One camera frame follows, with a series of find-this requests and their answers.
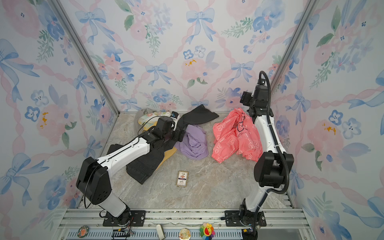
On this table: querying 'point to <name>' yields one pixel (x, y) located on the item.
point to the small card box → (182, 179)
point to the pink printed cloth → (235, 132)
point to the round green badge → (83, 231)
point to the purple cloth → (194, 145)
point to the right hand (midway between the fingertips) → (251, 93)
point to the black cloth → (140, 169)
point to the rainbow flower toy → (207, 231)
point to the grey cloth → (138, 127)
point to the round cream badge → (184, 234)
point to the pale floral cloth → (148, 119)
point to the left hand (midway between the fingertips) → (179, 127)
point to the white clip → (160, 233)
